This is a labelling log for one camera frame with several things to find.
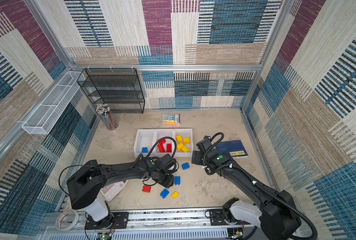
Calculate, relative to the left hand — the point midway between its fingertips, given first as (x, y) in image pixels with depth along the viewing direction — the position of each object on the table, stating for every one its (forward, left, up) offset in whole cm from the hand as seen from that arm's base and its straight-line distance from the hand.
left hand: (171, 181), depth 83 cm
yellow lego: (+20, -8, 0) cm, 21 cm away
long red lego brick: (+22, +7, +1) cm, 23 cm away
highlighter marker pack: (+45, +1, 0) cm, 45 cm away
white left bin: (+31, +19, -3) cm, 37 cm away
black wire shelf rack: (+61, +38, +17) cm, 74 cm away
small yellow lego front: (-6, -2, -2) cm, 7 cm away
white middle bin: (+30, +7, +3) cm, 31 cm away
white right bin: (+31, -8, +3) cm, 32 cm away
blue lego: (+10, -8, -3) cm, 14 cm away
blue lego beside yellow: (+1, -3, -1) cm, 3 cm away
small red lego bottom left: (-3, +14, -2) cm, 14 cm away
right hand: (+9, -16, +8) cm, 20 cm away
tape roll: (-16, +52, -4) cm, 55 cm away
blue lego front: (-5, +4, -2) cm, 7 cm away
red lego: (+25, +7, -1) cm, 26 cm away
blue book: (+21, -41, -2) cm, 46 cm away
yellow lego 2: (+27, -5, +1) cm, 28 cm away
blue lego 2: (+20, +17, -1) cm, 27 cm away
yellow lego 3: (+26, -10, +1) cm, 28 cm away
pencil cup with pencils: (+41, +43, +15) cm, 61 cm away
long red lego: (+22, +2, -2) cm, 22 cm away
